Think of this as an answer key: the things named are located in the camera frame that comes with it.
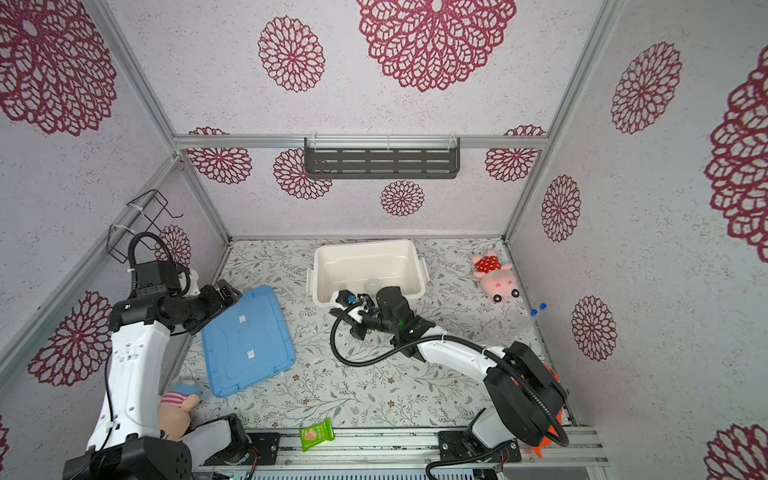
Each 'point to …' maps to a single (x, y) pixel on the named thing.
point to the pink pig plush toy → (498, 280)
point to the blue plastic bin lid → (247, 344)
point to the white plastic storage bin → (365, 267)
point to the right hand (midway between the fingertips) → (334, 307)
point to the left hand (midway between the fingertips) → (228, 309)
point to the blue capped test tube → (543, 306)
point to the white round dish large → (373, 285)
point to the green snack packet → (316, 434)
